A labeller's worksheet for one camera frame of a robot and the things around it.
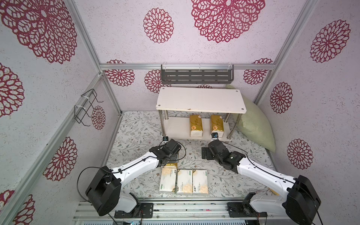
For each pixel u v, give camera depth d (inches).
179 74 37.2
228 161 23.0
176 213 29.2
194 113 47.6
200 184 30.6
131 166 19.1
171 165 32.8
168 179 31.8
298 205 15.3
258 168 19.8
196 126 37.1
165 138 29.9
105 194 16.2
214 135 28.7
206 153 29.3
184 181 31.2
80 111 28.7
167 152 25.3
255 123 31.8
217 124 37.2
